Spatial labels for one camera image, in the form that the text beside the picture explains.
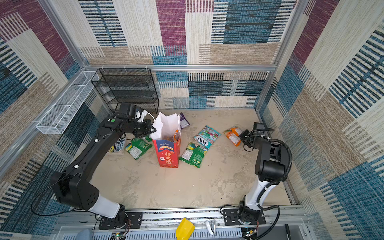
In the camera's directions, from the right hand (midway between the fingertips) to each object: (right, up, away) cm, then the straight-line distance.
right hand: (240, 136), depth 100 cm
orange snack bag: (-41, +1, -7) cm, 42 cm away
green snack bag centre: (-31, -11, -6) cm, 33 cm away
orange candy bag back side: (-4, +1, +2) cm, 4 cm away
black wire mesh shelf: (-79, +36, +8) cm, 87 cm away
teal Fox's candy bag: (-22, -1, +2) cm, 22 cm away
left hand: (-50, +7, -21) cm, 54 cm away
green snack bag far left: (-66, -7, -4) cm, 67 cm away
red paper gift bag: (-48, +1, -3) cm, 48 cm away
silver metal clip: (-22, -39, -29) cm, 54 cm away
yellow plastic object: (-35, -41, -30) cm, 61 cm away
